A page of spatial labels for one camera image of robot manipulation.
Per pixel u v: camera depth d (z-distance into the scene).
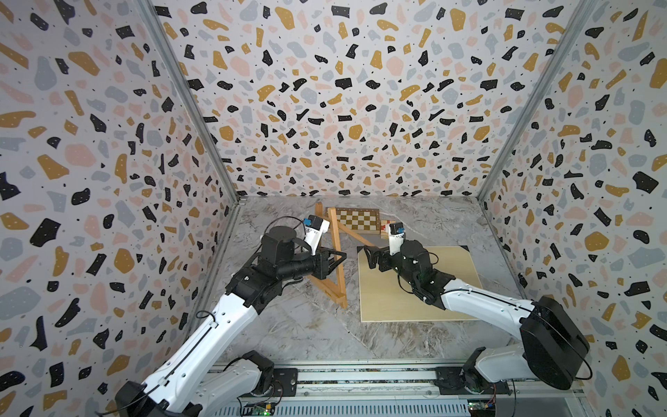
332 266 0.67
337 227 0.65
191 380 0.39
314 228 0.61
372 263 0.75
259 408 0.70
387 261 0.74
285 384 0.74
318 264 0.60
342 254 0.67
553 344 0.42
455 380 0.74
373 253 0.73
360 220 1.10
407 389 0.73
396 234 0.72
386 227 0.73
